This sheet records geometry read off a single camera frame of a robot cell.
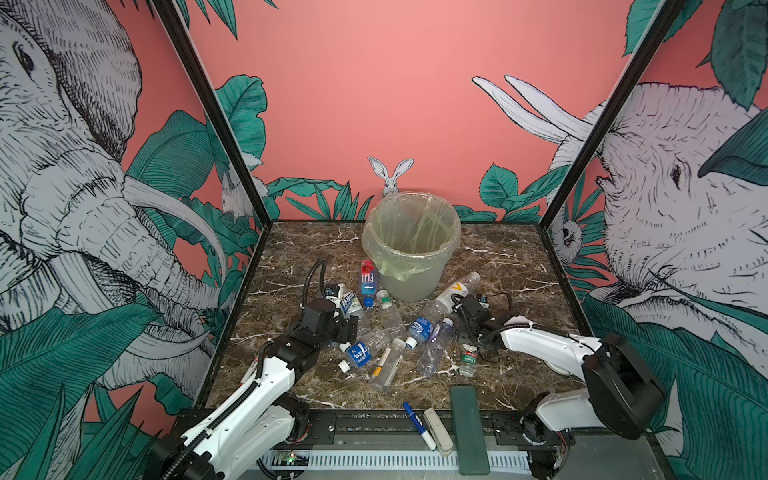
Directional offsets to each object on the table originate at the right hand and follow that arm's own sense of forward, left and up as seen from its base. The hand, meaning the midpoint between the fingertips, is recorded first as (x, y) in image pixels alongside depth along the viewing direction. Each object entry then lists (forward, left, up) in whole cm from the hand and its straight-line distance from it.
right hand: (463, 331), depth 89 cm
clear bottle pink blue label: (-4, +9, -3) cm, 10 cm away
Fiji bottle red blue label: (+15, +30, +3) cm, 33 cm away
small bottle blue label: (-8, +30, +4) cm, 32 cm away
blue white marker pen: (-26, +14, -1) cm, 30 cm away
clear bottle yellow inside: (-11, +23, +1) cm, 25 cm away
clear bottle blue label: (0, +13, +3) cm, 13 cm away
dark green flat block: (-28, +3, +1) cm, 29 cm away
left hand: (+1, +35, +10) cm, 36 cm away
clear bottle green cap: (+6, +22, -2) cm, 23 cm away
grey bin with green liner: (+32, +16, +7) cm, 36 cm away
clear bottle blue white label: (+7, +35, +4) cm, 36 cm away
